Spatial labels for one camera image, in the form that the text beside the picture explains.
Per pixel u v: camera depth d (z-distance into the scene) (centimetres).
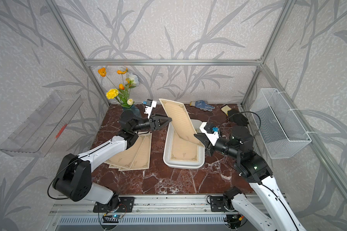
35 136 65
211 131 47
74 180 43
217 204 72
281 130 62
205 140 53
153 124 65
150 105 65
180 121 60
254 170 42
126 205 73
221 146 51
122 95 92
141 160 89
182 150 94
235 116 110
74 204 75
